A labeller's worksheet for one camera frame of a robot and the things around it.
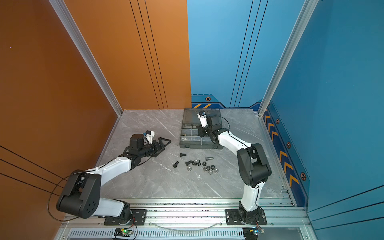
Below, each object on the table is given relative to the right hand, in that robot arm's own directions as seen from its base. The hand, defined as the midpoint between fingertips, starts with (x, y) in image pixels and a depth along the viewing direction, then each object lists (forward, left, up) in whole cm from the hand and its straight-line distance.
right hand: (199, 126), depth 95 cm
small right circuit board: (-54, -25, -15) cm, 61 cm away
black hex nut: (-19, -3, -12) cm, 23 cm away
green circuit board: (-54, +37, -14) cm, 67 cm away
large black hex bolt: (-13, +11, -12) cm, 21 cm away
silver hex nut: (-18, +2, -12) cm, 22 cm away
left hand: (-13, +18, 0) cm, 22 cm away
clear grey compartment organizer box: (-2, +6, -9) cm, 11 cm away
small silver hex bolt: (-16, -6, -12) cm, 21 cm away
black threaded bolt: (-20, +15, -12) cm, 28 cm away
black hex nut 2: (-22, -8, -13) cm, 26 cm away
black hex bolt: (-19, +8, -12) cm, 24 cm away
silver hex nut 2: (-24, -7, -13) cm, 29 cm away
